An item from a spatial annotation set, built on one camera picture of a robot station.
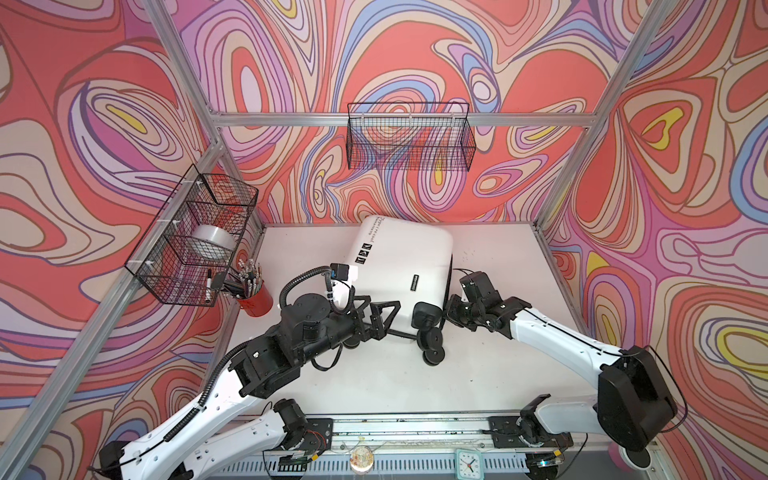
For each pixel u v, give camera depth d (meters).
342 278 0.53
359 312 0.52
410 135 0.96
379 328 0.52
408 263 0.84
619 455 0.68
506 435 0.72
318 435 0.73
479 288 0.66
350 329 0.54
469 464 0.68
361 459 0.70
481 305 0.64
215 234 0.74
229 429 0.56
